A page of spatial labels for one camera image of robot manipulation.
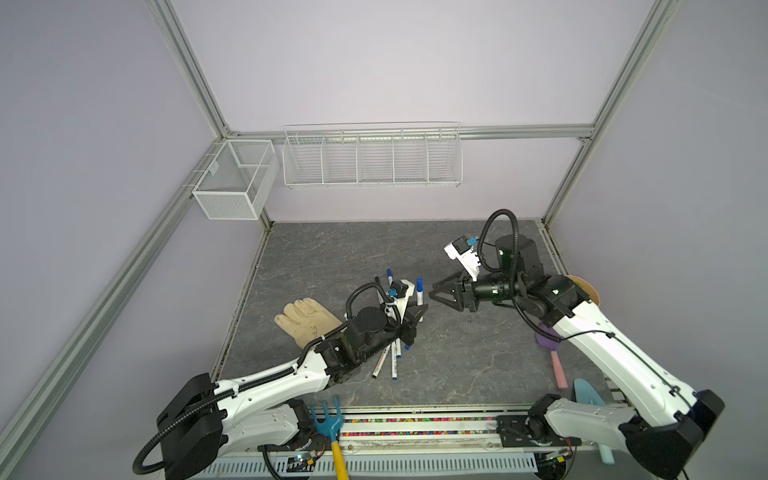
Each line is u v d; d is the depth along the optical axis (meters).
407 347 0.89
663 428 0.40
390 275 1.05
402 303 0.63
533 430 0.67
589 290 0.87
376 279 1.03
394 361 0.85
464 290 0.57
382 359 0.85
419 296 0.68
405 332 0.64
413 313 0.65
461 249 0.58
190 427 0.40
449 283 0.64
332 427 0.74
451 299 0.60
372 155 0.99
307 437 0.65
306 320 0.94
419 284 0.67
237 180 0.99
